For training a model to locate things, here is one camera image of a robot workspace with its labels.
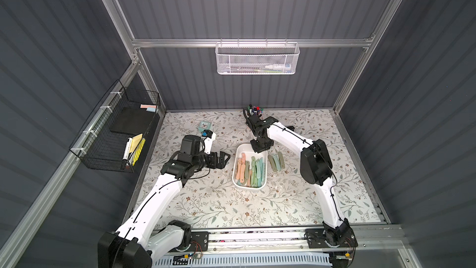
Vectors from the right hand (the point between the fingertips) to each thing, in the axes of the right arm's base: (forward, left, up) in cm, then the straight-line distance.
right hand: (261, 149), depth 96 cm
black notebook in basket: (-2, +56, +25) cm, 61 cm away
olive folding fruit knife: (-4, -11, -4) cm, 12 cm away
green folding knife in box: (-14, +4, -4) cm, 16 cm away
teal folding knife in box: (-9, +1, -3) cm, 10 cm away
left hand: (-12, +19, +14) cm, 27 cm away
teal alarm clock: (+19, +33, -3) cm, 38 cm away
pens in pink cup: (+20, 0, +9) cm, 22 cm away
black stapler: (+17, -19, -3) cm, 26 cm away
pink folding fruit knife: (-10, +10, -2) cm, 15 cm away
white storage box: (-9, +6, -4) cm, 12 cm away
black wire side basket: (-10, +61, +23) cm, 66 cm away
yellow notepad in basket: (-12, +52, +23) cm, 58 cm away
